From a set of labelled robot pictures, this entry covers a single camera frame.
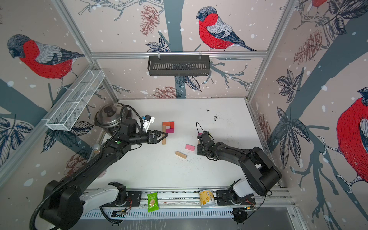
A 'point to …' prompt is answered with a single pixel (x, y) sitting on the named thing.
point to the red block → (172, 125)
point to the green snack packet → (153, 204)
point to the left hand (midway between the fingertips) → (165, 133)
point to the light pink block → (189, 147)
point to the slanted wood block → (182, 155)
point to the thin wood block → (164, 129)
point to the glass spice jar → (96, 148)
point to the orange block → (164, 123)
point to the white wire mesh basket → (64, 118)
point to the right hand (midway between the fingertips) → (200, 147)
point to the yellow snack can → (206, 198)
